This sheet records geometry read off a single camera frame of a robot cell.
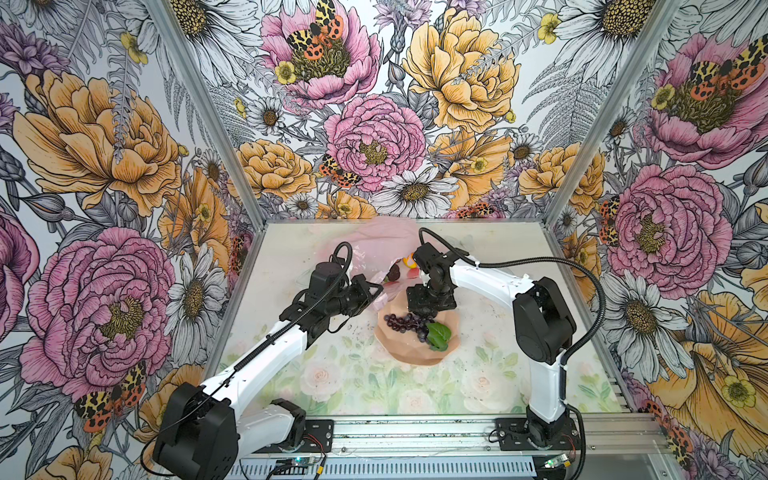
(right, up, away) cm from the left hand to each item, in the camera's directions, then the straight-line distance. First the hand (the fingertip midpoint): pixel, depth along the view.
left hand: (383, 294), depth 79 cm
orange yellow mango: (+7, +9, +6) cm, 13 cm away
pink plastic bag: (-1, +12, +8) cm, 15 cm away
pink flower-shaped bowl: (+7, -16, +8) cm, 19 cm away
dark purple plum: (+3, +4, +22) cm, 23 cm away
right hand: (+12, -8, +10) cm, 18 cm away
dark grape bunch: (+8, -10, +10) cm, 16 cm away
